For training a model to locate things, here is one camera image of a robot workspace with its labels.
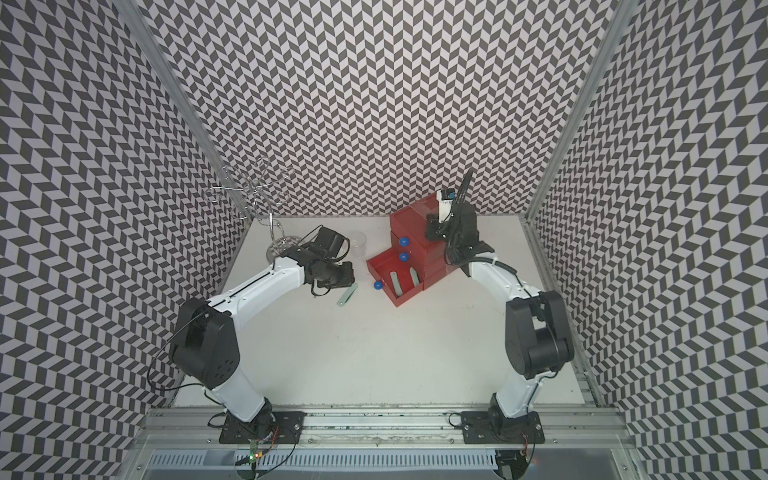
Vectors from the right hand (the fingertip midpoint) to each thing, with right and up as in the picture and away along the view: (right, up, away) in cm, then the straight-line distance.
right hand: (427, 225), depth 91 cm
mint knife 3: (-26, -22, +5) cm, 34 cm away
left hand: (-23, -17, -3) cm, 29 cm away
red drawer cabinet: (-4, -10, -1) cm, 11 cm away
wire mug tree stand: (-49, +8, -8) cm, 50 cm away
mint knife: (-3, -17, +10) cm, 20 cm away
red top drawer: (-6, 0, +2) cm, 6 cm away
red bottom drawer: (-9, -17, +10) cm, 22 cm away
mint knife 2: (-10, -19, +8) cm, 23 cm away
